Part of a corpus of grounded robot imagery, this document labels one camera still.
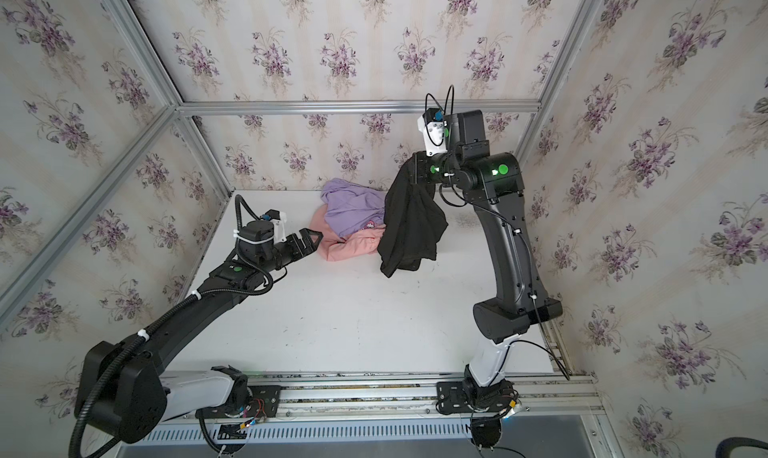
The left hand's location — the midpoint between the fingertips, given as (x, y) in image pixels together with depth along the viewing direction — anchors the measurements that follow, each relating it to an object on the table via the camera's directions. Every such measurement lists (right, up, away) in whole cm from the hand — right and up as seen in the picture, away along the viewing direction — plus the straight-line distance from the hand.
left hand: (313, 235), depth 82 cm
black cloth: (+27, +5, -8) cm, 29 cm away
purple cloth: (+7, +9, +23) cm, 26 cm away
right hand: (+25, +17, -15) cm, 34 cm away
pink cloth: (+3, -5, +14) cm, 15 cm away
